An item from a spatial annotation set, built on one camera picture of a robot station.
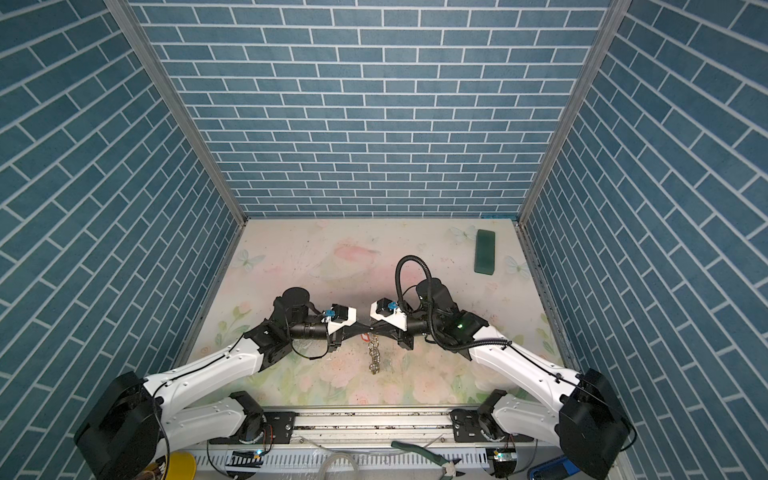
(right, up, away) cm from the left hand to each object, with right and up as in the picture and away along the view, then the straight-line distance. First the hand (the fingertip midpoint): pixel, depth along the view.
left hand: (367, 329), depth 73 cm
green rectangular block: (+39, +18, +36) cm, 57 cm away
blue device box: (+44, -31, -5) cm, 53 cm away
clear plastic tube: (-8, -30, -2) cm, 31 cm away
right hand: (+1, +1, 0) cm, 2 cm away
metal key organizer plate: (+2, -6, +1) cm, 7 cm away
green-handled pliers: (+20, -31, -4) cm, 37 cm away
